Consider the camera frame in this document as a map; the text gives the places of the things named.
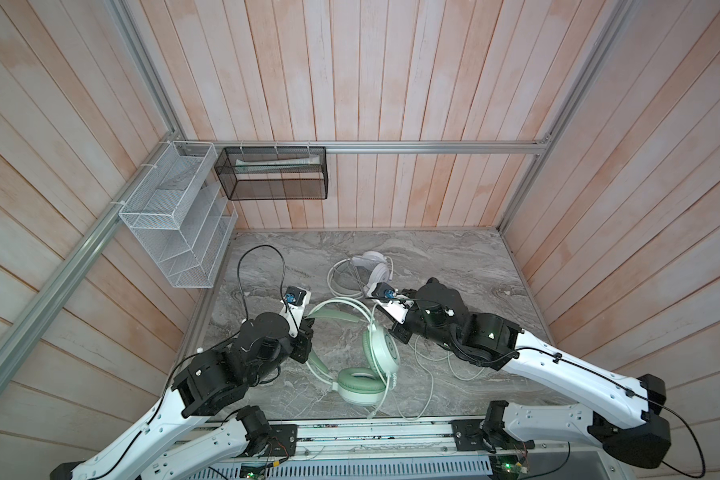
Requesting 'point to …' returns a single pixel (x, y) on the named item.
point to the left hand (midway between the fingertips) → (312, 327)
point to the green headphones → (356, 386)
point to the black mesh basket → (274, 172)
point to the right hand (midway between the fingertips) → (381, 303)
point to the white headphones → (353, 277)
